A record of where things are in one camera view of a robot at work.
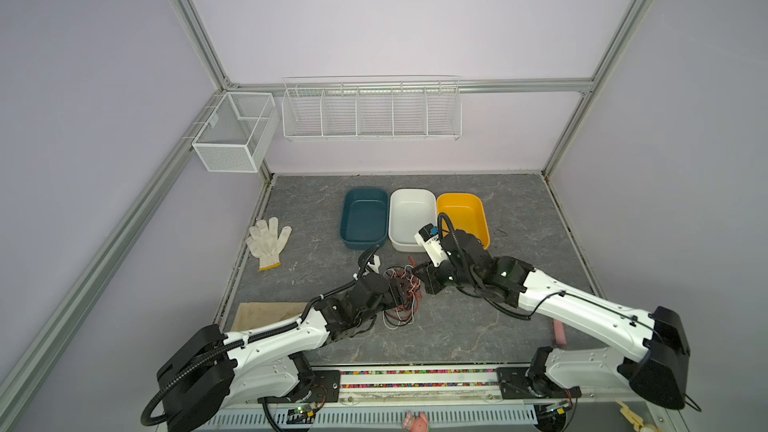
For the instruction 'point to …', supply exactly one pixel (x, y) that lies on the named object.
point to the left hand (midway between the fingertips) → (401, 290)
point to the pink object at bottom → (415, 424)
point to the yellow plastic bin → (465, 211)
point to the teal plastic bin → (364, 218)
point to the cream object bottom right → (631, 417)
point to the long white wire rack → (372, 108)
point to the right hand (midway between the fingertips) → (413, 273)
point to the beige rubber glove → (261, 314)
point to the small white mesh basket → (239, 126)
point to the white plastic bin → (409, 211)
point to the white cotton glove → (265, 243)
